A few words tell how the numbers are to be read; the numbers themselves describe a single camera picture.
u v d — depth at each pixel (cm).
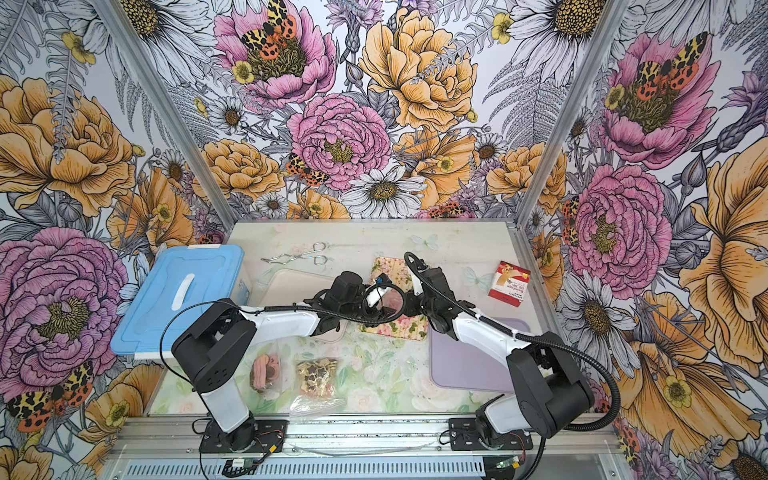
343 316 64
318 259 111
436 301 69
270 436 75
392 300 89
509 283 99
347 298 73
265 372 78
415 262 85
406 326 94
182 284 82
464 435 74
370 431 76
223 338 48
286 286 105
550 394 43
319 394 78
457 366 92
